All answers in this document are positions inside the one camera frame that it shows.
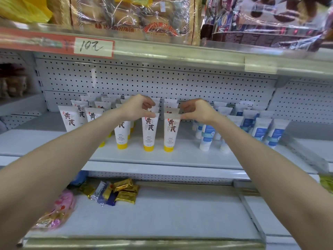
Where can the person's right forearm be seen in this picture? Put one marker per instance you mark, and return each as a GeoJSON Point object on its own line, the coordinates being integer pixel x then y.
{"type": "Point", "coordinates": [281, 179]}

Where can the brown wrapped goods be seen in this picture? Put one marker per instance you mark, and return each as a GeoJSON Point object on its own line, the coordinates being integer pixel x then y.
{"type": "Point", "coordinates": [14, 83]}

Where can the blue chips bag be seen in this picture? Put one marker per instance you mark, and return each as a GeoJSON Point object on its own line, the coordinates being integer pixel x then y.
{"type": "Point", "coordinates": [78, 178]}

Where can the red shelf label strip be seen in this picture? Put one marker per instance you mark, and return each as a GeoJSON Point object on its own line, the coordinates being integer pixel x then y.
{"type": "Point", "coordinates": [33, 40]}

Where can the yellow snack bag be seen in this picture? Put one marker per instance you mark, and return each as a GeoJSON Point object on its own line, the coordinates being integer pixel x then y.
{"type": "Point", "coordinates": [327, 183]}

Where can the blue snack packet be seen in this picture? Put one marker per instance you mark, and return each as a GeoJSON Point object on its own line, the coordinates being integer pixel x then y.
{"type": "Point", "coordinates": [112, 199]}

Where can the white paper price tag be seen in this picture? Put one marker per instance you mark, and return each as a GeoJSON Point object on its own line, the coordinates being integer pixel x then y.
{"type": "Point", "coordinates": [78, 50]}

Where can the person's right hand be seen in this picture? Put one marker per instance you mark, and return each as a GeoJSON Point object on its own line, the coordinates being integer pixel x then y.
{"type": "Point", "coordinates": [203, 111]}

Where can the person's left forearm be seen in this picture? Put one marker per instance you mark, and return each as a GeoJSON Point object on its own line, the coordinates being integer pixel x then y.
{"type": "Point", "coordinates": [52, 164]}

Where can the pink snack bag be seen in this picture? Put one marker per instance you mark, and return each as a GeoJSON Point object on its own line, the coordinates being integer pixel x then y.
{"type": "Point", "coordinates": [58, 210]}

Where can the person's left hand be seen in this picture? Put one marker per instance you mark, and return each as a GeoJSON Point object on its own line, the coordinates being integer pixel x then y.
{"type": "Point", "coordinates": [139, 108]}

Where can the group of blue-labelled white tubes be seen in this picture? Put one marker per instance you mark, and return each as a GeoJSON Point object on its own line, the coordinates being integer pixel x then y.
{"type": "Point", "coordinates": [260, 127]}

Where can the row of yellow cap tubes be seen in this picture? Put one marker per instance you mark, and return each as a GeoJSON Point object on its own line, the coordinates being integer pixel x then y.
{"type": "Point", "coordinates": [149, 132]}

